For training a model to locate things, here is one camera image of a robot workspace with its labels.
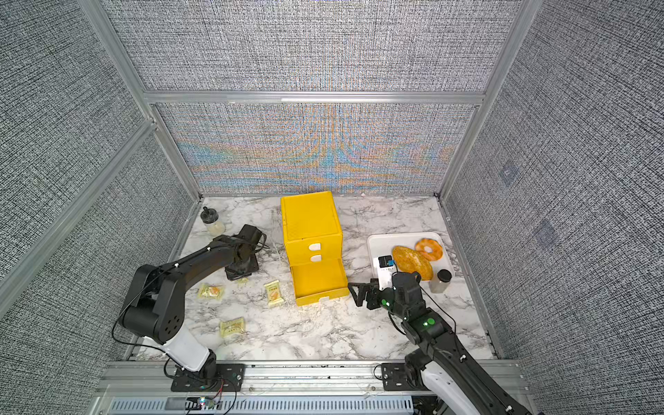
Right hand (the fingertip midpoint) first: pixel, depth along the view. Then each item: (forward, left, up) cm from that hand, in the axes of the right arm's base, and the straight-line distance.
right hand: (360, 277), depth 78 cm
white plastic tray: (+23, -13, -18) cm, 32 cm away
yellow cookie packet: (0, +28, -13) cm, 31 cm away
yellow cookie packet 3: (+5, +40, -13) cm, 42 cm away
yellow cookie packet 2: (-11, +40, -13) cm, 43 cm away
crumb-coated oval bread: (+11, -20, -10) cm, 25 cm away
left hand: (+9, +37, -11) cm, 40 cm away
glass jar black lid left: (+28, +55, -5) cm, 62 cm away
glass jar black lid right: (+1, -27, -7) cm, 28 cm away
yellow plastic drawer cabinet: (+11, +14, +6) cm, 19 cm away
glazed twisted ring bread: (+18, -32, -14) cm, 40 cm away
